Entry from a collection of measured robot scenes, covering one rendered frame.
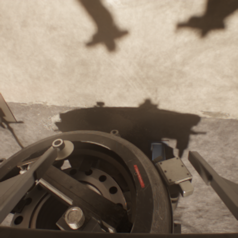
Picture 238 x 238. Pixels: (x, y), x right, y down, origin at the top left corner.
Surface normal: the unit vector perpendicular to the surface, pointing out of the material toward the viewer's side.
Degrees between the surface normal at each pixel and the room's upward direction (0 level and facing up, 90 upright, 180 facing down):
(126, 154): 90
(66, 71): 0
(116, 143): 90
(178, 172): 90
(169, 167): 90
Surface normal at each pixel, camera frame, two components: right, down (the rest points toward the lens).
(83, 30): -0.14, 0.62
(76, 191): -0.11, -0.79
